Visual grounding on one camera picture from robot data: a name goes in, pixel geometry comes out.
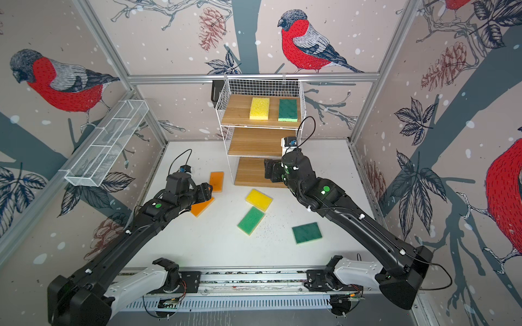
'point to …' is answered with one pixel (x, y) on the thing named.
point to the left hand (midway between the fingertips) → (205, 188)
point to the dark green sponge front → (306, 233)
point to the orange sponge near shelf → (217, 180)
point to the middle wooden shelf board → (259, 141)
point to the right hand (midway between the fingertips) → (269, 164)
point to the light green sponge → (250, 221)
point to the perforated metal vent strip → (232, 303)
